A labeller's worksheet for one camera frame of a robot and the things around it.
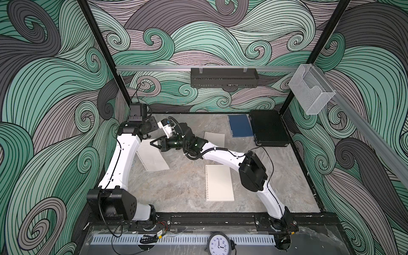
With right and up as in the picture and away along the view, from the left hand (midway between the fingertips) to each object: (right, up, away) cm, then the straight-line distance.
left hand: (150, 121), depth 78 cm
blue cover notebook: (+54, -2, +35) cm, 65 cm away
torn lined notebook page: (+1, -17, -1) cm, 17 cm away
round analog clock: (+34, -53, -12) cm, 64 cm away
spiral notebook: (+36, -35, +6) cm, 50 cm away
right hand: (+1, -12, -6) cm, 13 cm away
